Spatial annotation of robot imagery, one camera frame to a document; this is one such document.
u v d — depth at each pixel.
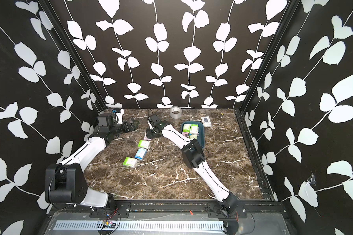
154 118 0.86
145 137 1.01
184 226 0.70
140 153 0.93
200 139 1.01
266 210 0.76
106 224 0.70
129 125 0.78
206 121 1.11
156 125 0.83
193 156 0.67
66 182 0.43
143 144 0.98
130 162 0.88
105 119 0.66
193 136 1.01
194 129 1.01
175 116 1.18
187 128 1.01
